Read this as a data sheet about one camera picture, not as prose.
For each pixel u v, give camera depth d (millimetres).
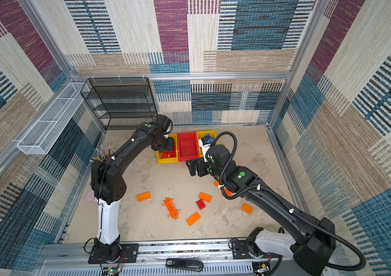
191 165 639
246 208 843
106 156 916
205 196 893
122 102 1085
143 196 871
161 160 994
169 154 1051
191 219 826
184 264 665
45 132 730
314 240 383
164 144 805
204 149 648
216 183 942
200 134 1091
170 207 849
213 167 567
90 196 892
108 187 526
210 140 622
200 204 856
